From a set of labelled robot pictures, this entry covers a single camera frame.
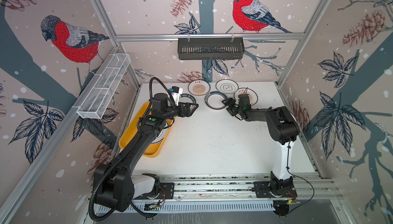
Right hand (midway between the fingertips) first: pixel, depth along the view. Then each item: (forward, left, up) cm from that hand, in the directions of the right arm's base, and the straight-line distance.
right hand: (223, 105), depth 104 cm
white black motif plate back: (+21, -4, -2) cm, 21 cm away
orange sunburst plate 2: (+19, +18, -2) cm, 26 cm away
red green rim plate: (+6, +7, -3) cm, 10 cm away
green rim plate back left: (+7, +27, -2) cm, 28 cm away
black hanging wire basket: (+30, +9, +25) cm, 40 cm away
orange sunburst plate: (-23, +39, -1) cm, 45 cm away
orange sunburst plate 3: (+14, -23, -4) cm, 27 cm away
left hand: (-18, +18, +23) cm, 35 cm away
